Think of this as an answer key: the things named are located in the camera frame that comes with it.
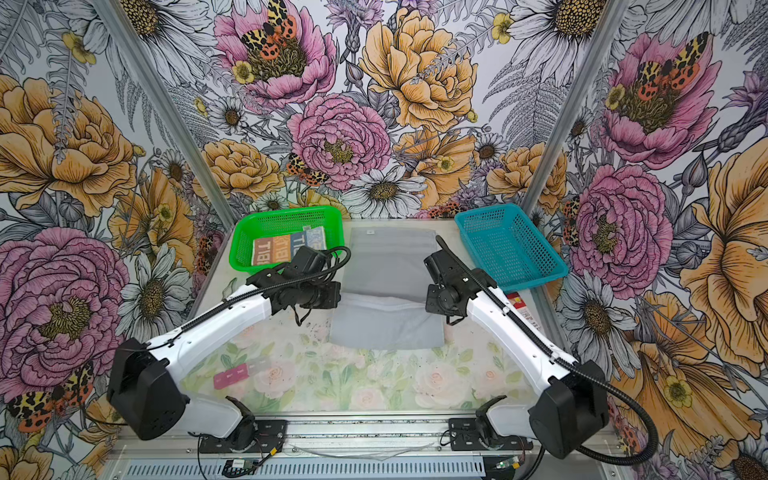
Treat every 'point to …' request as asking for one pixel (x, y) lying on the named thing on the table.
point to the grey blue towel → (281, 249)
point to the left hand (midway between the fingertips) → (336, 306)
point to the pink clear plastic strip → (232, 375)
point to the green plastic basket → (248, 227)
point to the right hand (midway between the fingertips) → (441, 313)
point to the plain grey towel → (383, 291)
